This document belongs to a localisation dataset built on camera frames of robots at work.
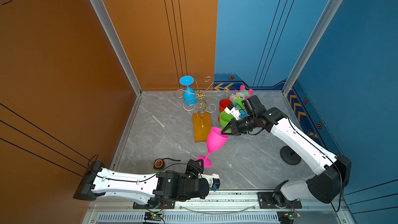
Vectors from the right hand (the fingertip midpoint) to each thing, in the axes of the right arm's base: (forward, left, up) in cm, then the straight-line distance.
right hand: (221, 133), depth 70 cm
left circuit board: (-29, +32, -25) cm, 50 cm away
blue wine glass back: (+21, +16, +2) cm, 26 cm away
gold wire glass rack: (+17, +11, +8) cm, 22 cm away
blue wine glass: (+4, -9, +8) cm, 13 cm away
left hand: (-9, +10, -7) cm, 15 cm away
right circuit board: (-29, -30, -26) cm, 49 cm away
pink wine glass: (-6, +3, +3) cm, 7 cm away
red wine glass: (+26, -4, -9) cm, 27 cm away
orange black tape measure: (-6, +32, -21) cm, 39 cm away
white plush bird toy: (+43, -20, -18) cm, 51 cm away
